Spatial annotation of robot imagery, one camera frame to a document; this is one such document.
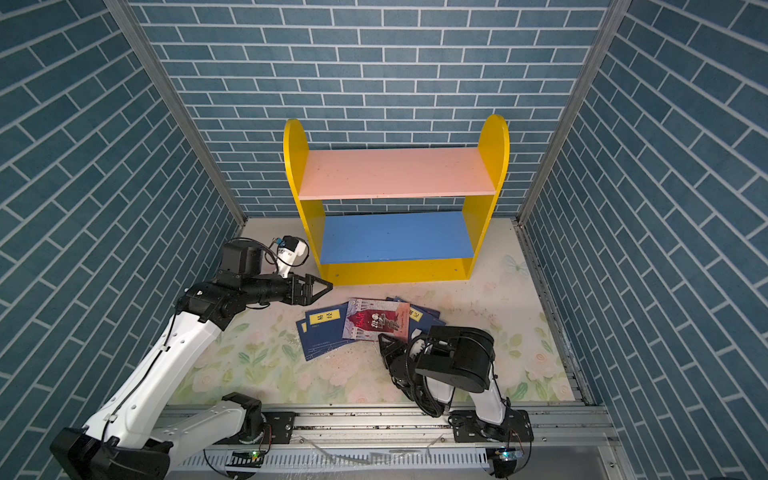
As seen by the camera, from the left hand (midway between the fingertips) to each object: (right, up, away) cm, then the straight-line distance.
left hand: (321, 284), depth 71 cm
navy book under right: (+30, -12, +23) cm, 40 cm away
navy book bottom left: (-11, -17, +19) cm, 28 cm away
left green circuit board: (-19, -43, +2) cm, 47 cm away
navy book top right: (+25, -15, +20) cm, 35 cm away
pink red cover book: (+9, -14, +20) cm, 26 cm away
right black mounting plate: (+36, -36, +3) cm, 51 cm away
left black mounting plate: (-11, -36, +3) cm, 38 cm away
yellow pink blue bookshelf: (+18, +20, +36) cm, 45 cm away
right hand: (+11, -17, +15) cm, 25 cm away
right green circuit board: (+44, -43, +1) cm, 62 cm away
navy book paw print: (-4, -16, +19) cm, 25 cm away
